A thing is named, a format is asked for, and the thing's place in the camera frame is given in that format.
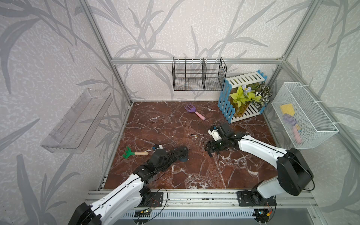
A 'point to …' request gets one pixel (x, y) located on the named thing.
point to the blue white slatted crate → (225, 103)
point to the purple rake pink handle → (192, 109)
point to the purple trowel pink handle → (293, 121)
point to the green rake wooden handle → (128, 153)
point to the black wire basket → (198, 74)
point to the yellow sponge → (288, 108)
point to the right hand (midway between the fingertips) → (208, 147)
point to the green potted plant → (257, 95)
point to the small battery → (193, 135)
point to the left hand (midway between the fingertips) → (177, 156)
